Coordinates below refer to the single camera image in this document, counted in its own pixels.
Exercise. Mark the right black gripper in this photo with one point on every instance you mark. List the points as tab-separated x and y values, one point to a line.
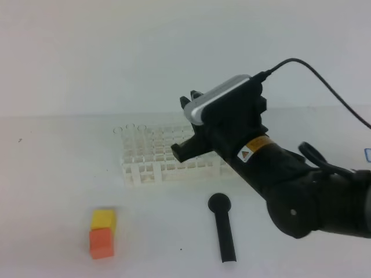
227	124

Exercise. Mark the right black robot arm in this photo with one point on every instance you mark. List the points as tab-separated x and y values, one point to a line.
303	192

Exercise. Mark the clear glass tube right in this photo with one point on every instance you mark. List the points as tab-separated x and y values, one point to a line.
142	139

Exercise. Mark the clear glass tube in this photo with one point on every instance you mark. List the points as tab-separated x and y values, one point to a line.
142	139
119	134
130	130

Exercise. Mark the clear glass tube middle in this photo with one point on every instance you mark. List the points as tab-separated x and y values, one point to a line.
130	130

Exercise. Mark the white plastic test tube rack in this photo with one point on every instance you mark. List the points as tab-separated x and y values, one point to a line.
160	166

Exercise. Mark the clear glass tube left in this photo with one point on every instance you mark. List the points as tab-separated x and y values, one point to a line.
119	134

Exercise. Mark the black plastic scoop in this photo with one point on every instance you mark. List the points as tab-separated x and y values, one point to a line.
219	204

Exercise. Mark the yellow cube block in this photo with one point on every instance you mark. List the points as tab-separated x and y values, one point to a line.
104	218

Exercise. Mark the orange cube block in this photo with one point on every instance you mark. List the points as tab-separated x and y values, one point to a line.
101	243

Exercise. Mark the blue marked label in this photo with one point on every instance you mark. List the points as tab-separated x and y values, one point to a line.
367	152

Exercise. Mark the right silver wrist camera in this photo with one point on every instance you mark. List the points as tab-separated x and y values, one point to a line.
193	110

